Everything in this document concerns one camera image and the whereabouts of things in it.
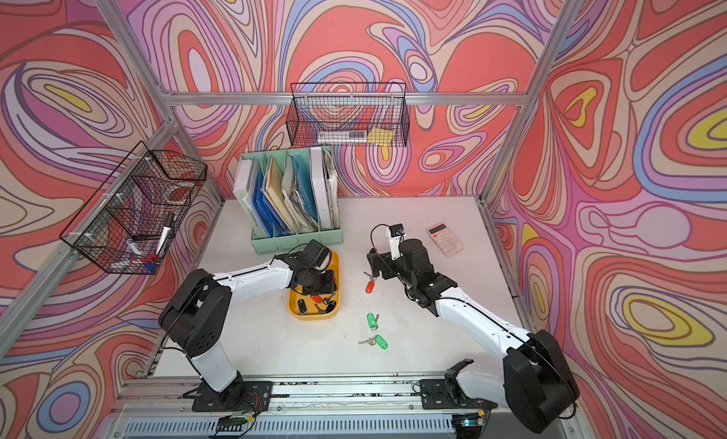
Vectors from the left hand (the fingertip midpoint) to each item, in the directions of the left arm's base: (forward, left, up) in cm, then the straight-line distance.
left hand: (337, 289), depth 91 cm
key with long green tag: (-10, -11, -2) cm, 15 cm away
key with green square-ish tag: (-16, -12, -2) cm, 20 cm away
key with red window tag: (+2, -11, -2) cm, 11 cm away
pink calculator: (+20, -41, -1) cm, 45 cm away
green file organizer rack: (+23, +16, +20) cm, 34 cm away
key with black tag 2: (-5, +2, -3) cm, 6 cm away
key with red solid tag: (-3, +6, -2) cm, 7 cm away
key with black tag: (-6, +11, -2) cm, 13 cm away
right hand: (+4, -15, +12) cm, 20 cm away
